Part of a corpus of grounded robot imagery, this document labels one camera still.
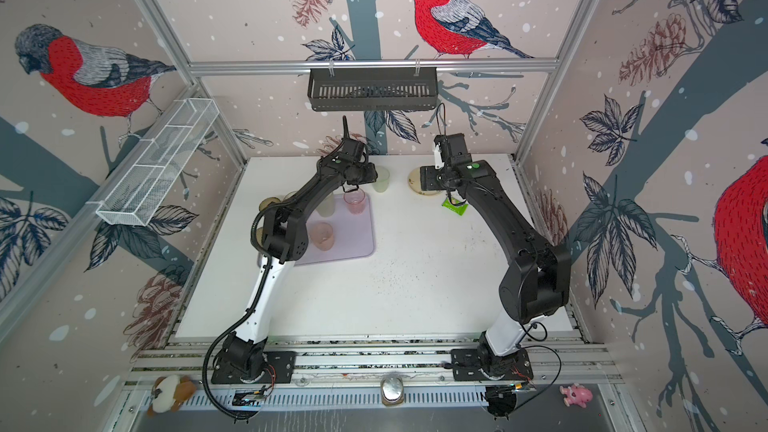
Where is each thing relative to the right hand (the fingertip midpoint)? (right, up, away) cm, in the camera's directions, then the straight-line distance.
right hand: (430, 178), depth 86 cm
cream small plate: (-3, -1, +29) cm, 29 cm away
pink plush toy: (+31, -50, -19) cm, 62 cm away
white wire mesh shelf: (-74, -5, -15) cm, 76 cm away
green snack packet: (+13, -10, +18) cm, 24 cm away
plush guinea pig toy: (-64, -51, -18) cm, 83 cm away
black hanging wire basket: (-16, +33, +18) cm, 40 cm away
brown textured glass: (-54, -8, +13) cm, 56 cm away
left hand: (-18, +2, +19) cm, 27 cm away
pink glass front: (-25, -8, +20) cm, 33 cm away
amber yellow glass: (-46, -5, +12) cm, 47 cm away
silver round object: (-11, -46, -23) cm, 53 cm away
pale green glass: (-15, 0, +21) cm, 25 cm away
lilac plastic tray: (-25, -18, +13) cm, 33 cm away
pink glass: (-34, -19, +9) cm, 40 cm away
